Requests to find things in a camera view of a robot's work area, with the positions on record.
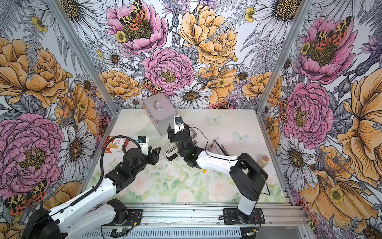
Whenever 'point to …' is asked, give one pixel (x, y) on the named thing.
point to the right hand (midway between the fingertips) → (175, 125)
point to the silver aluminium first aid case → (161, 113)
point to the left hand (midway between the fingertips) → (156, 151)
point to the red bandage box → (115, 145)
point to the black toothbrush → (223, 152)
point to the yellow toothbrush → (204, 171)
